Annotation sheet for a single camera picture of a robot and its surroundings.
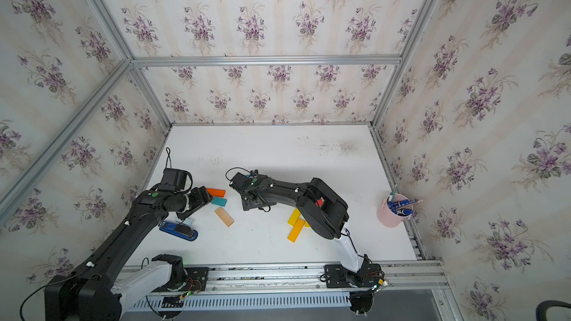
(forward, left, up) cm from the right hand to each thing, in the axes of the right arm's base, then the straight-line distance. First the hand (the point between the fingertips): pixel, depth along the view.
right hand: (260, 202), depth 91 cm
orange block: (+4, +19, +1) cm, 19 cm away
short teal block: (0, +17, 0) cm, 17 cm away
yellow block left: (-6, -15, -1) cm, 16 cm away
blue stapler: (-13, +27, +3) cm, 31 cm away
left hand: (-5, +18, +9) cm, 21 cm away
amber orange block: (-11, -15, -1) cm, 19 cm away
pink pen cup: (-5, -52, +8) cm, 52 cm away
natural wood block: (-6, +14, -1) cm, 15 cm away
